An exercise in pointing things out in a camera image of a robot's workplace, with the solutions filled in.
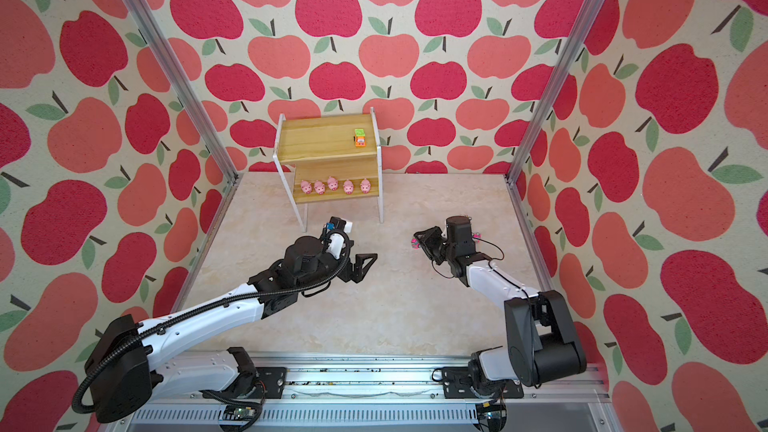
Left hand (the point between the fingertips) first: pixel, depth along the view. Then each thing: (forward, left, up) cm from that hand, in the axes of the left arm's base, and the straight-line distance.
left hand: (369, 252), depth 75 cm
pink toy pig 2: (+25, +16, -2) cm, 30 cm away
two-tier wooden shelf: (+24, +10, +11) cm, 28 cm away
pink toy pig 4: (+27, +7, -3) cm, 28 cm away
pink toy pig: (+26, +21, -2) cm, 33 cm away
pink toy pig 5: (+26, +2, -2) cm, 26 cm away
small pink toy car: (+9, -14, -10) cm, 19 cm away
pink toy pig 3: (+28, +12, -3) cm, 30 cm away
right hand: (+12, -16, -9) cm, 21 cm away
